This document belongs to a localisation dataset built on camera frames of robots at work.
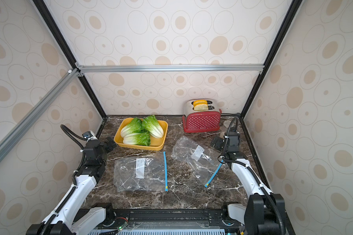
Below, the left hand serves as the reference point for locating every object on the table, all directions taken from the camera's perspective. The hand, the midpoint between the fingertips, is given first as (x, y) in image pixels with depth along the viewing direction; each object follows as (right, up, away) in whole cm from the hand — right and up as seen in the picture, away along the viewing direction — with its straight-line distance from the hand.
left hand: (106, 137), depth 79 cm
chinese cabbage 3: (+15, -2, +15) cm, 22 cm away
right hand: (+67, -3, +7) cm, 67 cm away
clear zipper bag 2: (+55, -16, +13) cm, 59 cm away
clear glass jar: (+71, +8, +16) cm, 73 cm away
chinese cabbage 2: (+20, +7, +21) cm, 30 cm away
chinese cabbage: (+8, +6, +23) cm, 25 cm away
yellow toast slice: (+51, +23, +21) cm, 60 cm away
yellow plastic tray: (+23, -6, +22) cm, 33 cm away
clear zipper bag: (+20, -22, +10) cm, 32 cm away
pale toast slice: (+54, +19, +20) cm, 61 cm away
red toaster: (+54, +14, +18) cm, 59 cm away
